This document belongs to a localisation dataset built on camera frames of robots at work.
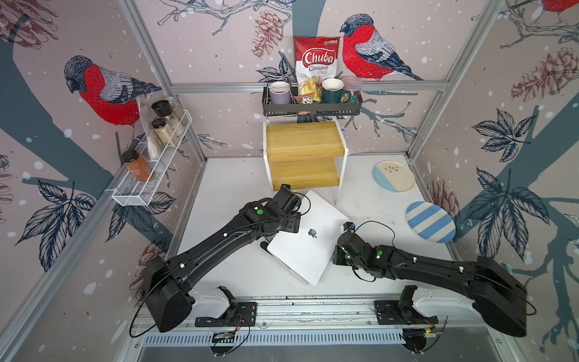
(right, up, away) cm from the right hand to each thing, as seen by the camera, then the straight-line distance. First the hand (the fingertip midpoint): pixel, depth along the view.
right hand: (331, 251), depth 84 cm
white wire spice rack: (-65, +26, -14) cm, 71 cm away
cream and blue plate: (+37, +29, +30) cm, 56 cm away
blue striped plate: (+45, +9, +12) cm, 47 cm away
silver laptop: (-10, +2, -7) cm, 12 cm away
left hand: (-14, +15, -6) cm, 22 cm away
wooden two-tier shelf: (-10, +36, -7) cm, 38 cm away
